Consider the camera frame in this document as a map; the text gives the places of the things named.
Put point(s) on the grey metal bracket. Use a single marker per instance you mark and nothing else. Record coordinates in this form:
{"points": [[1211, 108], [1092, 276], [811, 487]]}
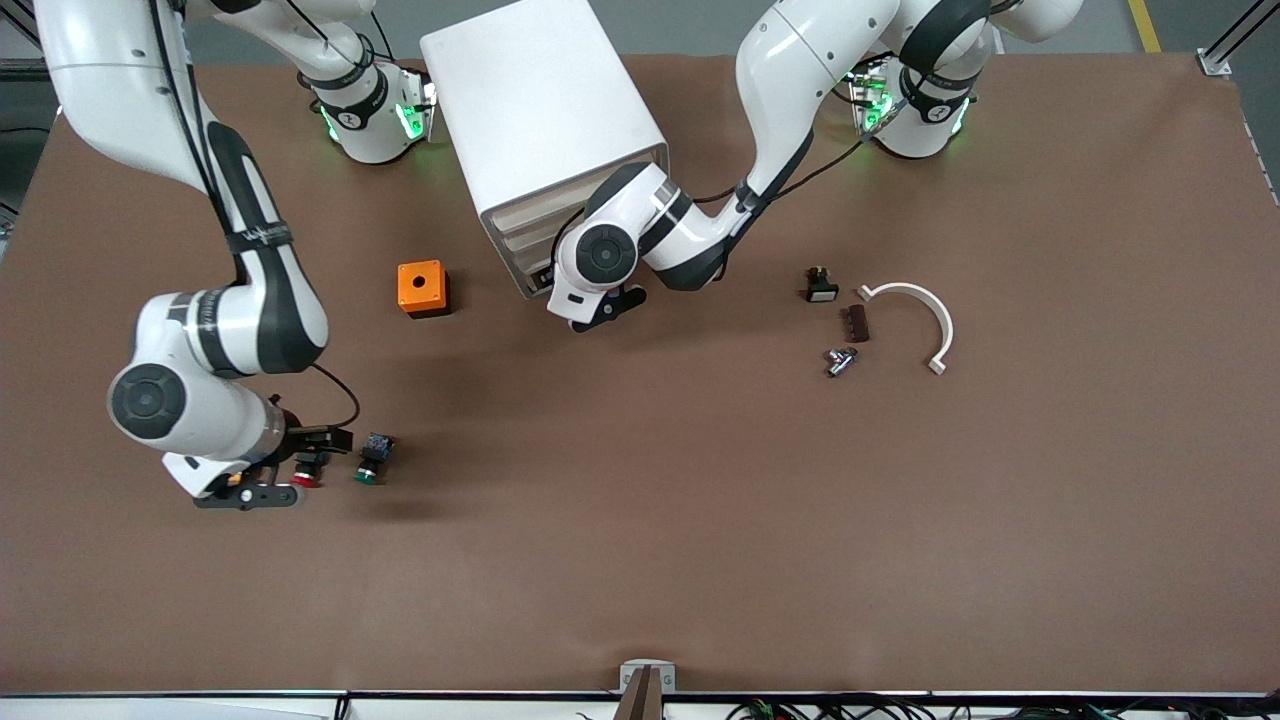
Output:
{"points": [[628, 678]]}

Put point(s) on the white drawer cabinet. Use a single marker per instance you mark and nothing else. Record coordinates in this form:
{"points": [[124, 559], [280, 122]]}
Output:
{"points": [[540, 100]]}

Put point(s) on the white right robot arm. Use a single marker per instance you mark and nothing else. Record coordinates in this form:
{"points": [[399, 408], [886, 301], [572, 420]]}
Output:
{"points": [[120, 80]]}

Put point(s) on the white plastic drawer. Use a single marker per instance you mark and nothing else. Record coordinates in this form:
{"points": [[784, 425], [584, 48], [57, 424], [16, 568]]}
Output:
{"points": [[530, 283], [530, 259], [530, 210], [530, 234]]}

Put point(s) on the aluminium frame post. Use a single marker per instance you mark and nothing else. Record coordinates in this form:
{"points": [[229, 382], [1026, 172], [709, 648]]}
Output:
{"points": [[1213, 63]]}

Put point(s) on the orange button enclosure box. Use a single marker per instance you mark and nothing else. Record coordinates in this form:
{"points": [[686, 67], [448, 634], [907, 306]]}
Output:
{"points": [[420, 285]]}

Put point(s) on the red push button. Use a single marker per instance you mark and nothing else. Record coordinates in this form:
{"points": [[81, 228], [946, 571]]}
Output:
{"points": [[305, 478]]}

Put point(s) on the brown terminal block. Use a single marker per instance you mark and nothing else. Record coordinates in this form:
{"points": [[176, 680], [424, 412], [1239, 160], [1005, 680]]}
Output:
{"points": [[857, 325]]}

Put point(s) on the white curved plastic bracket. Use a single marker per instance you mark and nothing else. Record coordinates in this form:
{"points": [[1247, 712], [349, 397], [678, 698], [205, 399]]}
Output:
{"points": [[905, 288]]}

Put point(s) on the chrome pipe fitting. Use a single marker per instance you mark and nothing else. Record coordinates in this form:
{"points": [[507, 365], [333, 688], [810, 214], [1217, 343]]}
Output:
{"points": [[838, 362]]}

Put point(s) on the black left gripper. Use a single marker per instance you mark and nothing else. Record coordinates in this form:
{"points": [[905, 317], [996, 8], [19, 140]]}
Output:
{"points": [[541, 278]]}

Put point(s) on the white table edge profile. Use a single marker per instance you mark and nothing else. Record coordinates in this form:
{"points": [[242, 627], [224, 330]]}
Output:
{"points": [[200, 708]]}

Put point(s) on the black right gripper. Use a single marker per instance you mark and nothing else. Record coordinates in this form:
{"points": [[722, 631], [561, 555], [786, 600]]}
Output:
{"points": [[297, 436]]}

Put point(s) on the brown table mat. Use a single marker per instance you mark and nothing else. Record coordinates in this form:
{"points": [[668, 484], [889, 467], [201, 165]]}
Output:
{"points": [[640, 550]]}

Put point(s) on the green push button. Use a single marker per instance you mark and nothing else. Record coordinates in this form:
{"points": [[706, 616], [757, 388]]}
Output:
{"points": [[372, 458]]}

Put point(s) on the black white square switch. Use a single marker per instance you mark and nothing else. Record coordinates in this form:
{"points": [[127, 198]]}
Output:
{"points": [[822, 290]]}

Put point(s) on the dark stand pole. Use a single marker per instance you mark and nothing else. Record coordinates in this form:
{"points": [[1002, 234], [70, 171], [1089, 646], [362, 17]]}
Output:
{"points": [[645, 700]]}

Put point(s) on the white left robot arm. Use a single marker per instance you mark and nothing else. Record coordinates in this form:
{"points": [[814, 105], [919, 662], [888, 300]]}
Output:
{"points": [[800, 60]]}

